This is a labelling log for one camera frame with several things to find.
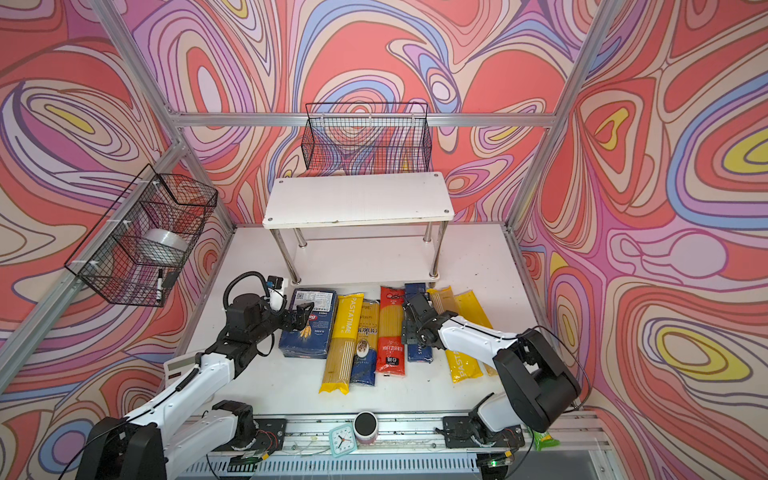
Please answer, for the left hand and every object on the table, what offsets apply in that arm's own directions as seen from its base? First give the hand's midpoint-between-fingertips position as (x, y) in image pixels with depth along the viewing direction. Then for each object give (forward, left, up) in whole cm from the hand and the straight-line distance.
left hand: (302, 301), depth 84 cm
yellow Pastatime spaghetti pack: (-14, -11, -9) cm, 20 cm away
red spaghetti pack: (-5, -26, -9) cm, 28 cm away
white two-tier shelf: (+9, -16, +21) cm, 28 cm away
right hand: (-6, -35, -12) cm, 37 cm away
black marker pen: (-4, +31, +14) cm, 34 cm away
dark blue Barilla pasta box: (-9, -4, -6) cm, 12 cm away
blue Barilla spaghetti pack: (-11, -33, -9) cm, 36 cm away
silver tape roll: (+6, +31, +20) cm, 37 cm away
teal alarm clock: (-33, -14, -10) cm, 37 cm away
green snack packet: (-32, -63, -11) cm, 72 cm away
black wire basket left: (+4, +39, +17) cm, 43 cm away
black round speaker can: (-30, -19, -8) cm, 37 cm away
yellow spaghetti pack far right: (+4, -50, -10) cm, 51 cm away
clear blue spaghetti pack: (-10, -19, -10) cm, 23 cm away
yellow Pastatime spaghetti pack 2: (-15, -46, -10) cm, 49 cm away
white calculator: (-16, +35, -10) cm, 40 cm away
